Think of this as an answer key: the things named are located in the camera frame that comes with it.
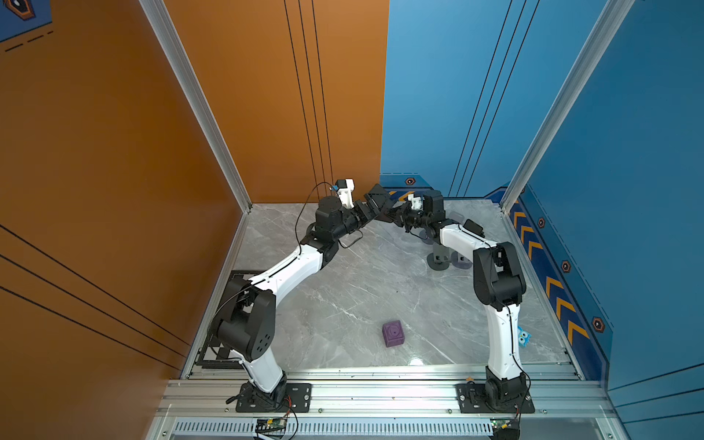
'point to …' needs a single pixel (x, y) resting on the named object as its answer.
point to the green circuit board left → (263, 424)
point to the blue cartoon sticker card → (523, 336)
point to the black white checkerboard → (214, 354)
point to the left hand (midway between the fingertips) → (384, 198)
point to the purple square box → (393, 334)
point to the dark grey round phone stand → (440, 258)
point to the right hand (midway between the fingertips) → (384, 211)
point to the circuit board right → (506, 428)
